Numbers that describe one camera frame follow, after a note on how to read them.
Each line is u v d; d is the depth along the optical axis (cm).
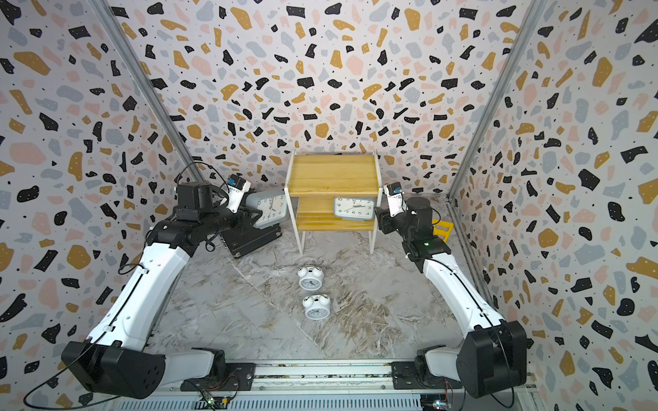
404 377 73
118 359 37
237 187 63
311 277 86
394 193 67
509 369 42
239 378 73
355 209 90
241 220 65
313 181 80
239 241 97
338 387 73
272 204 80
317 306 80
